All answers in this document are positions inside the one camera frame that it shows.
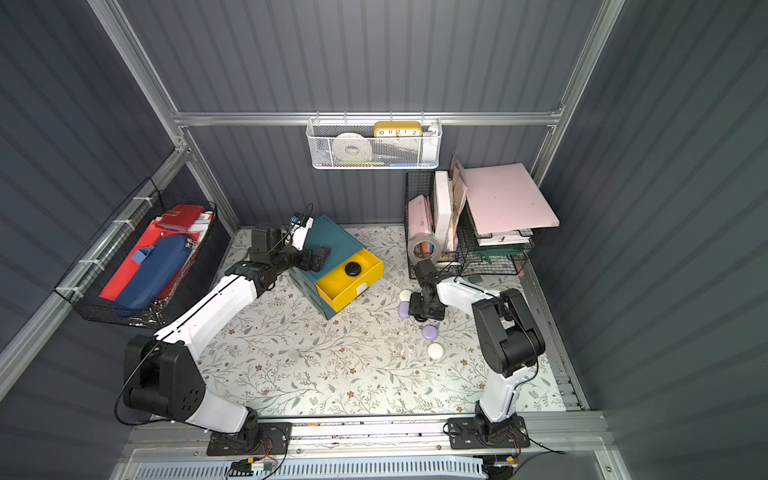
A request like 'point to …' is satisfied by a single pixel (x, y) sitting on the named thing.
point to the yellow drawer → (339, 289)
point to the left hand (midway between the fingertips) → (317, 244)
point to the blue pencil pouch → (158, 267)
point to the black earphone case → (353, 269)
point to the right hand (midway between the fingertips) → (427, 317)
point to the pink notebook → (420, 216)
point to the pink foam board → (506, 198)
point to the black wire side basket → (81, 289)
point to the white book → (442, 216)
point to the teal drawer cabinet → (324, 233)
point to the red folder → (179, 222)
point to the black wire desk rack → (486, 254)
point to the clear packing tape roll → (425, 237)
